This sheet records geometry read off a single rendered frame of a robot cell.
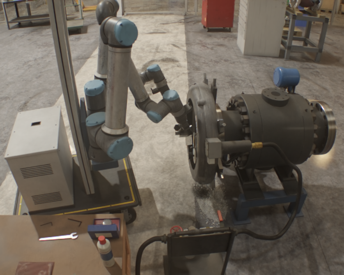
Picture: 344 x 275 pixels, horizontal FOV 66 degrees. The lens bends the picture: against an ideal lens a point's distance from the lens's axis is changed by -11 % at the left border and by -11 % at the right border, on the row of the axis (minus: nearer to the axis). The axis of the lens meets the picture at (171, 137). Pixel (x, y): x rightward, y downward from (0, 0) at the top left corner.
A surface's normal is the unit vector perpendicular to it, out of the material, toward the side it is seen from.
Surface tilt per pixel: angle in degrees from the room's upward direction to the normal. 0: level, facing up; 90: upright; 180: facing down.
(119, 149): 95
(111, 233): 103
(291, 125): 50
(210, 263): 0
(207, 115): 39
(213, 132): 55
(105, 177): 0
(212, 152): 67
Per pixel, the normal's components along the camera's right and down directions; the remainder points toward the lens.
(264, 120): 0.06, -0.22
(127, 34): 0.65, 0.32
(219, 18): 0.15, 0.58
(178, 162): 0.00, -0.82
